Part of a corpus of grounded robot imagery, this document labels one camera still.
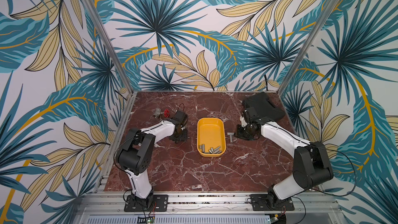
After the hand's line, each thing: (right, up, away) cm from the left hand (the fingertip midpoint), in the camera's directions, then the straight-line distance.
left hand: (181, 139), depth 94 cm
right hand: (+33, +4, -4) cm, 33 cm away
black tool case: (+57, +19, +15) cm, 62 cm away
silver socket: (+31, +3, +3) cm, 31 cm away
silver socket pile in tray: (+21, -6, -4) cm, 22 cm away
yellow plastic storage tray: (+18, +4, +1) cm, 19 cm away
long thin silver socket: (+31, 0, +1) cm, 31 cm away
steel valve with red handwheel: (-17, +16, +9) cm, 25 cm away
